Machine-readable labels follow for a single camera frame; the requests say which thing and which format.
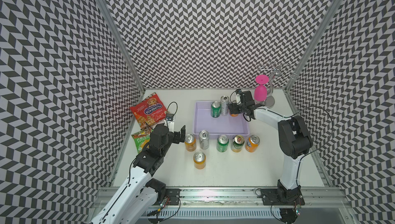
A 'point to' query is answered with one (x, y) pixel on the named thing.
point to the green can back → (215, 109)
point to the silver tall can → (204, 140)
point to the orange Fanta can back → (233, 115)
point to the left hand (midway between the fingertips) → (174, 126)
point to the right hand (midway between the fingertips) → (234, 107)
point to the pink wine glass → (261, 91)
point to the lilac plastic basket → (227, 125)
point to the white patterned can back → (224, 104)
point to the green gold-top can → (237, 143)
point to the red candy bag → (149, 111)
